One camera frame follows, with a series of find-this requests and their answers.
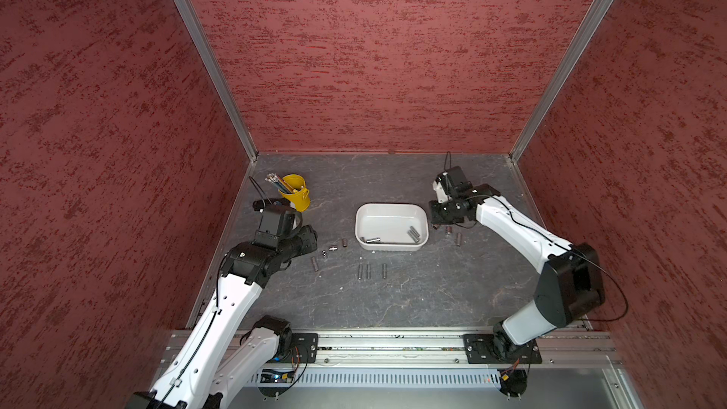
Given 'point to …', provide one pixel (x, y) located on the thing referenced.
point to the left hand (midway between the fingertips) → (308, 243)
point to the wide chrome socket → (333, 248)
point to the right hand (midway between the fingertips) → (433, 221)
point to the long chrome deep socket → (459, 239)
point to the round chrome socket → (324, 252)
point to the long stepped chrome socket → (315, 266)
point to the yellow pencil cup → (300, 199)
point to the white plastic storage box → (385, 226)
